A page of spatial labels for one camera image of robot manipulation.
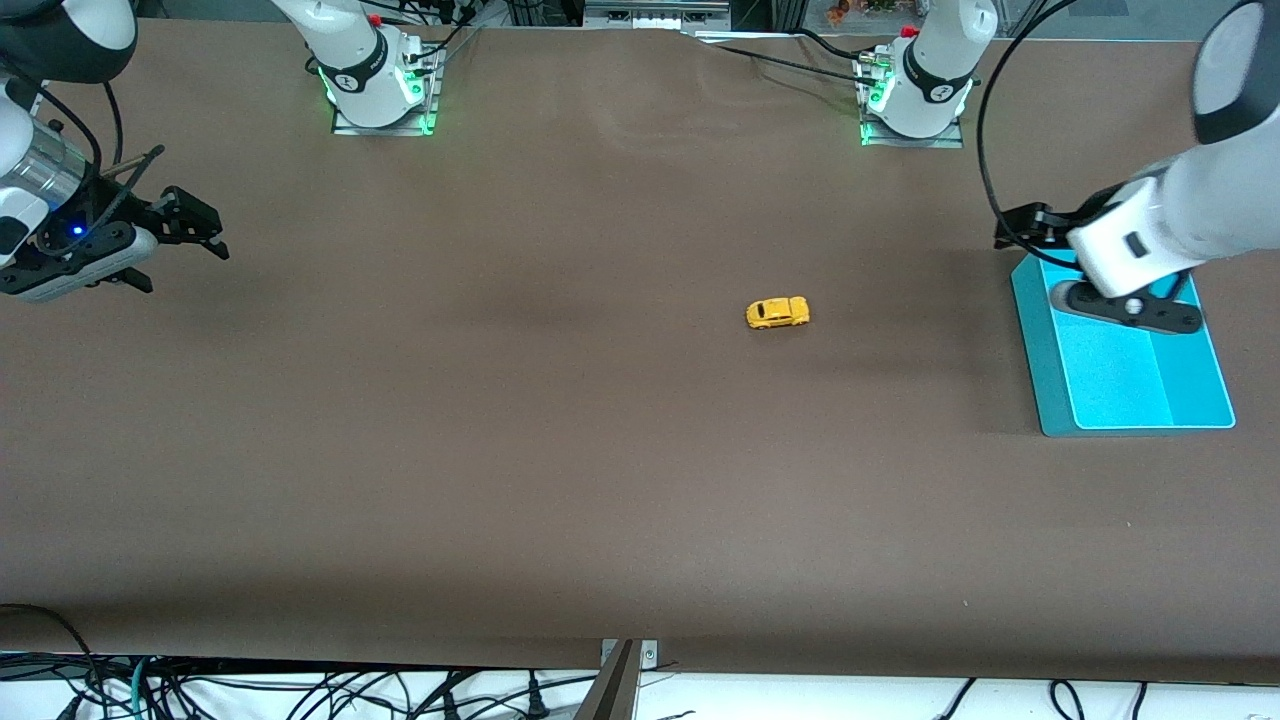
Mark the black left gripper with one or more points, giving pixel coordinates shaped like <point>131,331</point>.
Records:
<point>1046,226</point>

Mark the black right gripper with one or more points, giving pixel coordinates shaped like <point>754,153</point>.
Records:
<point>143,212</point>

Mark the yellow toy beetle car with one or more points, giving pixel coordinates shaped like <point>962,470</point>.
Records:
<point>778,313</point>

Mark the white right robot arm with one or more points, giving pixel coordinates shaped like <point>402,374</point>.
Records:
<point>360,70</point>

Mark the cyan plastic storage bin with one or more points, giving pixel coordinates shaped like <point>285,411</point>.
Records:
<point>1130,380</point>

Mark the small orange object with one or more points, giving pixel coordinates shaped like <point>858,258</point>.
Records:
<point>838,12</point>

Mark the grey equipment box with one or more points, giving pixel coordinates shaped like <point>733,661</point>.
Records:
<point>655,15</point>

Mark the black power plug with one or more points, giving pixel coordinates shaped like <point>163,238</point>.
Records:
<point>537,705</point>
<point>452,705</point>

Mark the dark metal bar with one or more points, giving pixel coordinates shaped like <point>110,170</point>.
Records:
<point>612,695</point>

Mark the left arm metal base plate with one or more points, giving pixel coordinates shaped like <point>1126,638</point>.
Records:
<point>940,142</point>

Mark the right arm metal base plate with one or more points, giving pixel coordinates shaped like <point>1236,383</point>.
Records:
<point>385,130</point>

